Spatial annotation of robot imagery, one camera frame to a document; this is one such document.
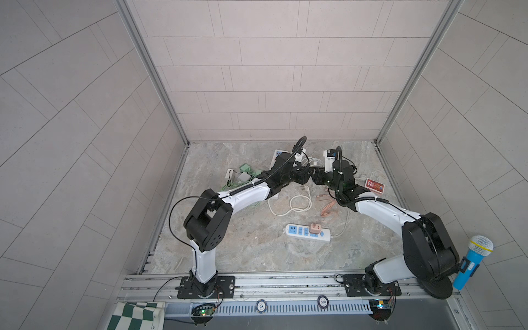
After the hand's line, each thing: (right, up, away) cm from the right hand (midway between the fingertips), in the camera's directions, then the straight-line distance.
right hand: (310, 168), depth 87 cm
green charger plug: (-30, -1, +15) cm, 34 cm away
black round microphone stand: (+41, -40, -18) cm, 60 cm away
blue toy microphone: (+42, -21, -30) cm, 55 cm away
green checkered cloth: (-58, -46, -23) cm, 78 cm away
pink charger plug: (0, -23, -8) cm, 25 cm away
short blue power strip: (-4, -26, -5) cm, 26 cm away
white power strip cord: (+1, -14, +6) cm, 16 cm away
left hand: (+1, +1, -3) cm, 3 cm away
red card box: (+32, -9, +9) cm, 35 cm away
